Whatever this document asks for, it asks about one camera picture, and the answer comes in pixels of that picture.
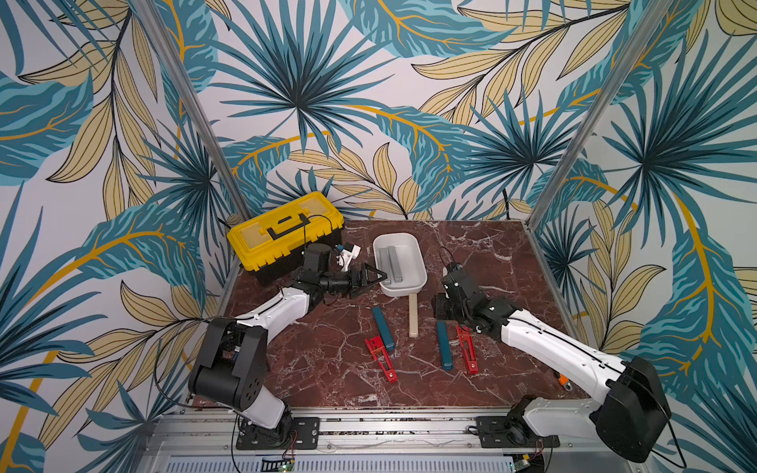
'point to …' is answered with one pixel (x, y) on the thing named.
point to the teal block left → (383, 328)
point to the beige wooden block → (413, 315)
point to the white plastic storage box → (400, 256)
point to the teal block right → (446, 347)
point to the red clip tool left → (378, 347)
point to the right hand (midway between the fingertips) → (437, 301)
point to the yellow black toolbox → (275, 244)
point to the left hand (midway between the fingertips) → (379, 285)
